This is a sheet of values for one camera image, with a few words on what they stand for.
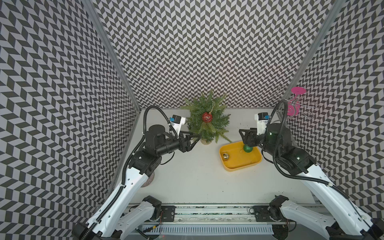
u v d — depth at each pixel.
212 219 0.72
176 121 0.59
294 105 0.79
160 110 0.57
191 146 0.59
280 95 1.12
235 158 0.86
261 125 0.59
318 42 0.79
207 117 0.72
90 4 0.71
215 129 0.74
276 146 0.48
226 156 0.89
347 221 0.37
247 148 0.92
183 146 0.56
